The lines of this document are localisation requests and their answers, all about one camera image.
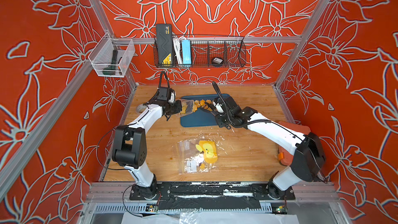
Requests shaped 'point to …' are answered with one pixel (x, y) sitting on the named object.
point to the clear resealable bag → (187, 107)
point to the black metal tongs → (212, 108)
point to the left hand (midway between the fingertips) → (181, 106)
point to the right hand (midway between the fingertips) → (214, 118)
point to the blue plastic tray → (202, 117)
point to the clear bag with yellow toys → (197, 156)
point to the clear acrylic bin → (111, 57)
